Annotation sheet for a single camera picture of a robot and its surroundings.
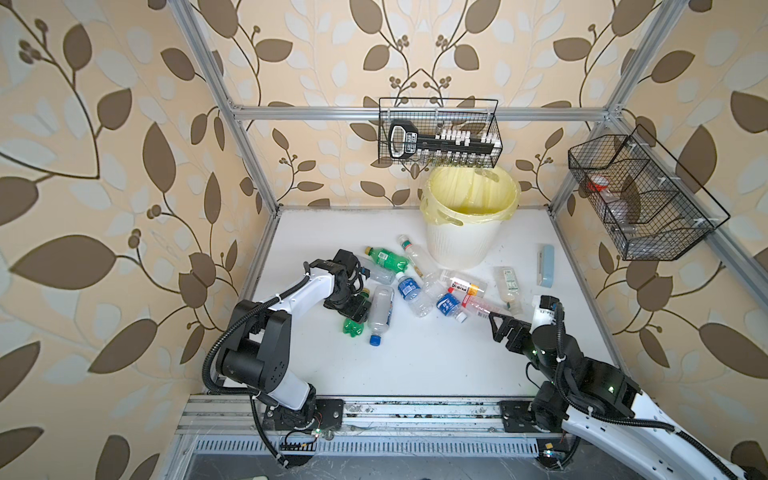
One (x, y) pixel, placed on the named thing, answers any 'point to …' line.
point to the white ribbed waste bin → (463, 243)
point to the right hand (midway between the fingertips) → (503, 324)
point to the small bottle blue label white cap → (449, 304)
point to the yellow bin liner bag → (463, 195)
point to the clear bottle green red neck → (424, 267)
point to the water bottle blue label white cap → (409, 289)
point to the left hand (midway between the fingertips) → (355, 309)
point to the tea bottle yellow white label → (454, 282)
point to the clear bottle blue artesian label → (380, 313)
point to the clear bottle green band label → (509, 288)
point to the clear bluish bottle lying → (382, 273)
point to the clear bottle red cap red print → (483, 307)
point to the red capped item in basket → (599, 183)
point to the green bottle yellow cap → (387, 260)
